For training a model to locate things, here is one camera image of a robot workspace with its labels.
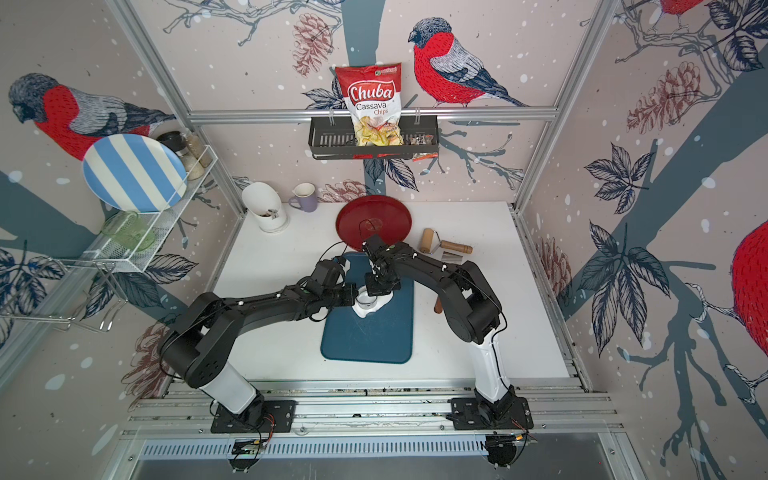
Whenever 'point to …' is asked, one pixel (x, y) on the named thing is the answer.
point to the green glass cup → (127, 228)
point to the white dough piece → (383, 299)
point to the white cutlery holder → (265, 207)
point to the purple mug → (306, 198)
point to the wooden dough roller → (430, 242)
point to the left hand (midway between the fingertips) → (365, 288)
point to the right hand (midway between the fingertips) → (373, 291)
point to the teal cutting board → (385, 336)
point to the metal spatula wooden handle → (438, 305)
